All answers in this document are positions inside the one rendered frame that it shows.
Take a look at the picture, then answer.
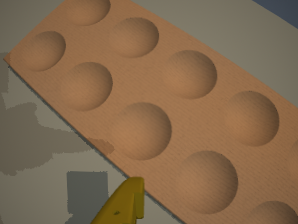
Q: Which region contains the tan wooden tray with round pockets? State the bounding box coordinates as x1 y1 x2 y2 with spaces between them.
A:
3 0 298 224

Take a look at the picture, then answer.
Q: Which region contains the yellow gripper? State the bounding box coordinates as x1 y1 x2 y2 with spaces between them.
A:
90 177 144 224

